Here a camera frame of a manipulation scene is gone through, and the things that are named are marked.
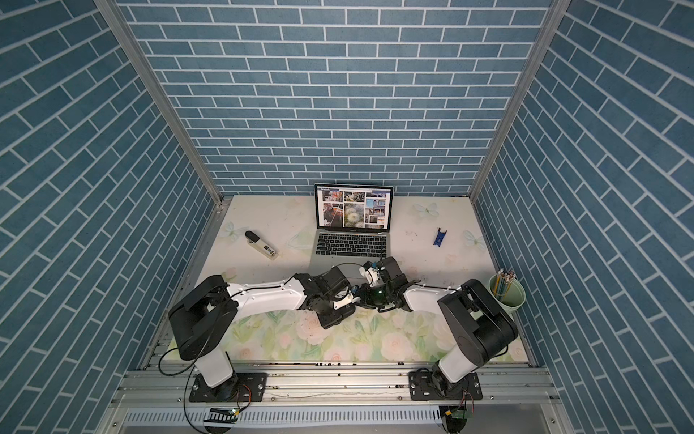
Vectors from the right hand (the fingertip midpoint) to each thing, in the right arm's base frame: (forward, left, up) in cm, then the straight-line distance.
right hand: (352, 302), depth 86 cm
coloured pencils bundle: (+4, -44, +13) cm, 46 cm away
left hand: (-3, +4, -4) cm, 6 cm away
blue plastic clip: (+30, -32, -1) cm, 44 cm away
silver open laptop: (+32, +3, 0) cm, 33 cm away
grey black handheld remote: (+20, +39, +1) cm, 44 cm away
